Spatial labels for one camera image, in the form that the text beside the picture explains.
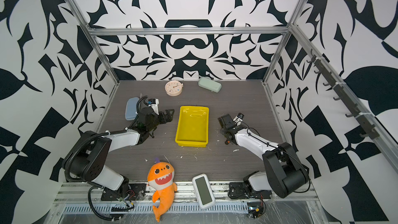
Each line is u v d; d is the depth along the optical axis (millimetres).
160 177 710
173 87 1122
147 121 700
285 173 426
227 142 891
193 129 944
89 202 685
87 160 450
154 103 823
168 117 829
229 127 697
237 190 742
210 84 1160
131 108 1019
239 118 804
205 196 702
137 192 747
